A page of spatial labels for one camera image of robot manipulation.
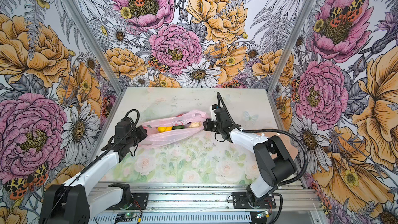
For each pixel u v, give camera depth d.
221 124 0.71
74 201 0.41
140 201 0.74
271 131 0.48
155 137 0.83
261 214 0.72
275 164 0.45
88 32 0.89
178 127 0.97
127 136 0.67
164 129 0.93
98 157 0.54
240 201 0.74
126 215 0.71
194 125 0.97
